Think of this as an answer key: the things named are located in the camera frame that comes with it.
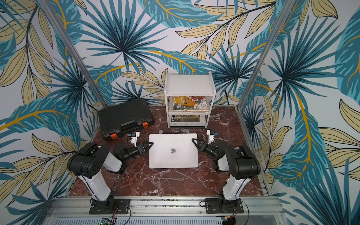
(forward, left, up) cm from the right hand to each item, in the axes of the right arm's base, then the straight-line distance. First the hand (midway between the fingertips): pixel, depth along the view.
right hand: (185, 144), depth 86 cm
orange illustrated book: (+26, -4, +10) cm, 28 cm away
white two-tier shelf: (+25, -11, +25) cm, 37 cm away
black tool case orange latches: (+24, +43, -1) cm, 49 cm away
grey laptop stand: (+8, -1, +2) cm, 8 cm away
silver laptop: (-3, +8, -3) cm, 9 cm away
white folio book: (+23, -3, -5) cm, 24 cm away
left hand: (+1, +20, -1) cm, 20 cm away
